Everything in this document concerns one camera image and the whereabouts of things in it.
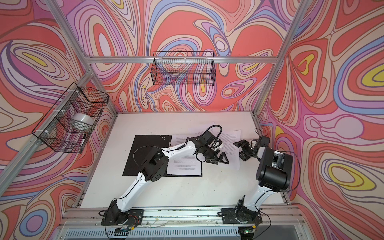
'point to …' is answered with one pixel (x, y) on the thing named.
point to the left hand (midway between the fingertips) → (225, 162)
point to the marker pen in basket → (83, 140)
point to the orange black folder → (141, 146)
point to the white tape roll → (81, 122)
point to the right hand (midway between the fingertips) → (235, 149)
